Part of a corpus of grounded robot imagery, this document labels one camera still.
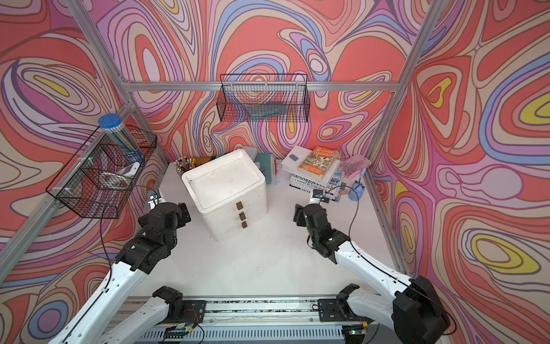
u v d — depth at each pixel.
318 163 1.03
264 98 0.97
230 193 0.78
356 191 0.99
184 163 0.98
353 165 1.17
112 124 0.70
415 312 0.40
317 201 0.70
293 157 1.10
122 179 0.71
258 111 1.01
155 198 0.59
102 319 0.40
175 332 0.72
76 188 0.66
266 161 1.17
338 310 0.67
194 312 0.72
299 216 0.73
